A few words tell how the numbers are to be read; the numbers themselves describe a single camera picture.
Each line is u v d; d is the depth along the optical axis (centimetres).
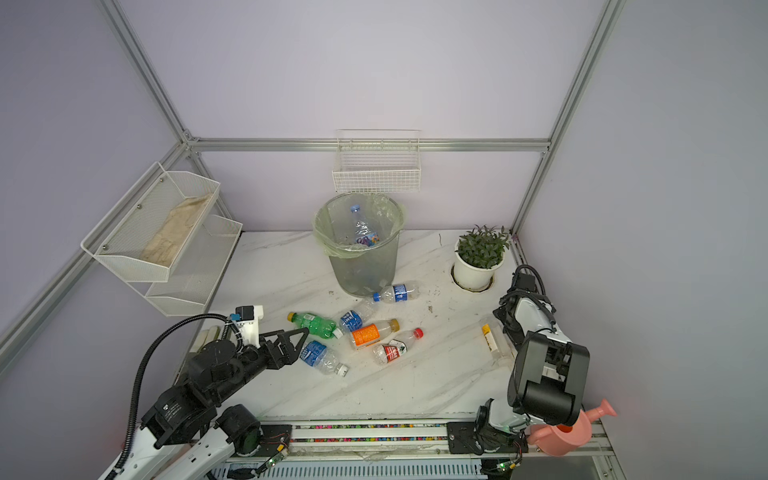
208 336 91
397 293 96
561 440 64
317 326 93
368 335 86
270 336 70
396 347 84
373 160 96
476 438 71
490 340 87
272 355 59
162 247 75
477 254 93
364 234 100
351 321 89
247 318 59
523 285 73
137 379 50
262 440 72
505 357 85
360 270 91
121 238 69
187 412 48
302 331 65
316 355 82
